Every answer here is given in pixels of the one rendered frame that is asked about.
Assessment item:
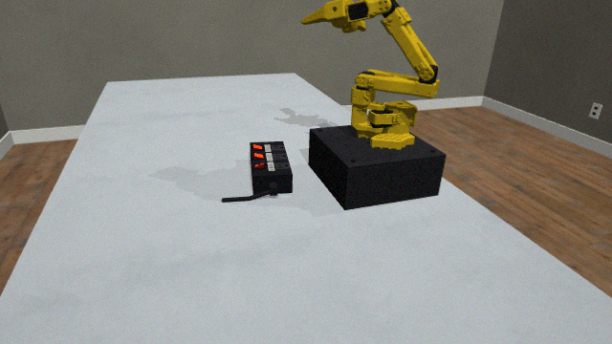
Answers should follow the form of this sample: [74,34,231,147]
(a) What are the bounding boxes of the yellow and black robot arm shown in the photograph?
[345,0,440,150]

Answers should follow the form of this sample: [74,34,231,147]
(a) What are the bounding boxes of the black power strip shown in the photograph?
[222,141,293,203]

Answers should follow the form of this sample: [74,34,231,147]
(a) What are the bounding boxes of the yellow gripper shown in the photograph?
[301,0,366,33]

